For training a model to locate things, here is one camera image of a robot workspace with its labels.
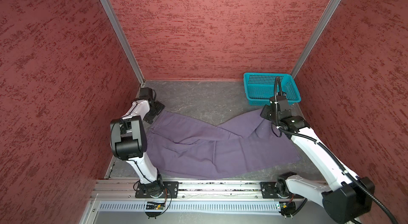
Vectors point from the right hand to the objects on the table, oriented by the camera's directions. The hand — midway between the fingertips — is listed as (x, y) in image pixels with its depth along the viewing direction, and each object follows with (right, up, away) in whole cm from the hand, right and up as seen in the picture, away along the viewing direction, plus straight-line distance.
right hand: (264, 111), depth 81 cm
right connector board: (+8, -45, -8) cm, 46 cm away
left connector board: (-56, -43, -8) cm, 71 cm away
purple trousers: (-44, -20, +5) cm, 49 cm away
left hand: (-60, -3, +15) cm, 62 cm away
